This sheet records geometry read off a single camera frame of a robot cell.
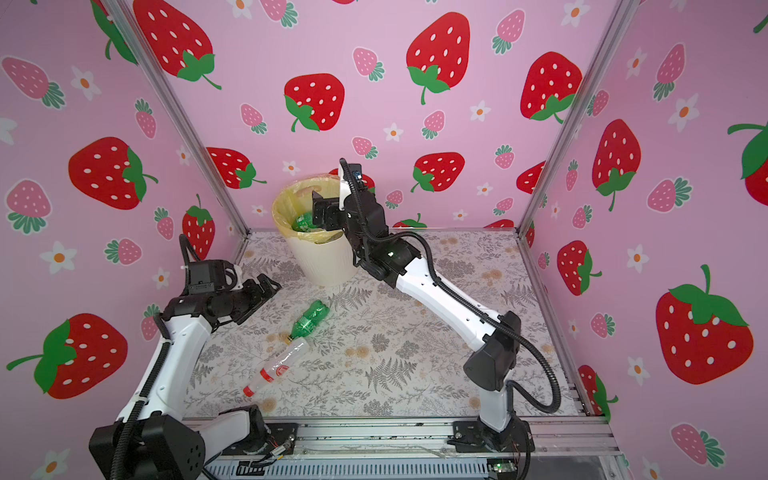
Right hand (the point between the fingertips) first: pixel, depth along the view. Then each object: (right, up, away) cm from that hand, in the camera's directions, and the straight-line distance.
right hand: (331, 190), depth 67 cm
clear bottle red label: (-18, -46, +15) cm, 52 cm away
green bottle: (-10, -33, +24) cm, 42 cm away
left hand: (-20, -25, +13) cm, 35 cm away
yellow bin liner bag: (-18, +4, +29) cm, 35 cm away
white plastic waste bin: (-10, -18, +32) cm, 38 cm away
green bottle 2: (-14, -5, +24) cm, 28 cm away
